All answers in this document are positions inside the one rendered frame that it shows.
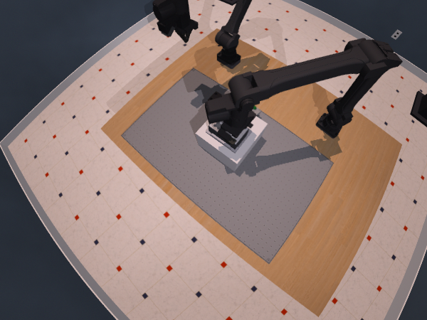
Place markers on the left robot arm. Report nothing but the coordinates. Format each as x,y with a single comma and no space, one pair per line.
368,58

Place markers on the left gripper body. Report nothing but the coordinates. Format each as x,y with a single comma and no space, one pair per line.
237,128

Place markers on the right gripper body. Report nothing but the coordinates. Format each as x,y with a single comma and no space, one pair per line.
192,25

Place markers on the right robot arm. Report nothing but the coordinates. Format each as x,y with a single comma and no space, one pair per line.
165,12

